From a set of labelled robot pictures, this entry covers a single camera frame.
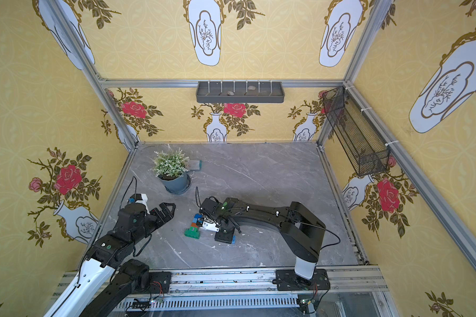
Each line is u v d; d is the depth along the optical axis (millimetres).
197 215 901
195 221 877
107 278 499
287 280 734
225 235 725
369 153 836
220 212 592
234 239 724
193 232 839
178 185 929
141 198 698
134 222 566
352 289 737
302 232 449
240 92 924
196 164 1098
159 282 732
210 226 722
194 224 877
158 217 661
